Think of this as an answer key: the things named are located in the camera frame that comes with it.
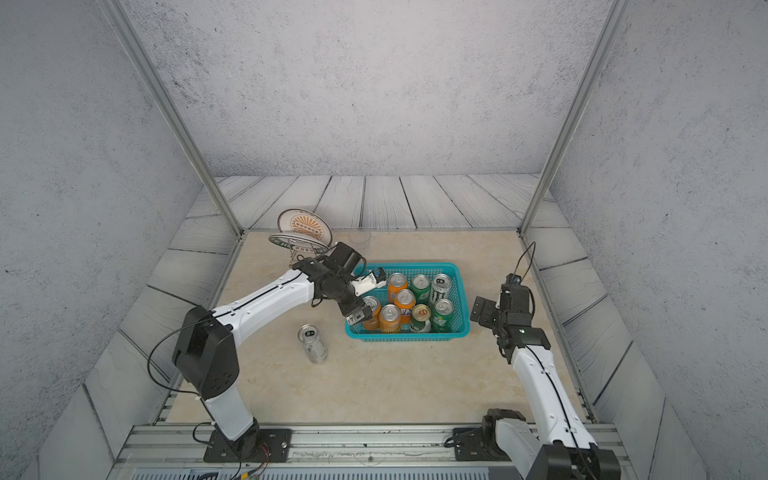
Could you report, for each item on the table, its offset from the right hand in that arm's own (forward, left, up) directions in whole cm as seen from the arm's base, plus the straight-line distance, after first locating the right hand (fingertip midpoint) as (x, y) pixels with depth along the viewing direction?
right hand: (497, 306), depth 83 cm
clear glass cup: (+34, +42, -9) cm, 55 cm away
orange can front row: (-2, +29, -3) cm, 30 cm away
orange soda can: (-1, +35, -7) cm, 35 cm away
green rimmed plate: (+21, +59, +3) cm, 63 cm away
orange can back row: (+10, +28, -1) cm, 29 cm away
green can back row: (+8, +20, -3) cm, 22 cm away
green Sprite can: (-1, +15, -3) cm, 15 cm away
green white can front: (-2, +21, -3) cm, 21 cm away
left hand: (+2, +36, -1) cm, 36 cm away
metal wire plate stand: (+28, +62, -9) cm, 68 cm away
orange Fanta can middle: (+4, +25, -3) cm, 26 cm away
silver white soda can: (-11, +49, -3) cm, 50 cm away
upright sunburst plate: (+32, +60, +2) cm, 68 cm away
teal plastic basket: (+7, +9, -5) cm, 13 cm away
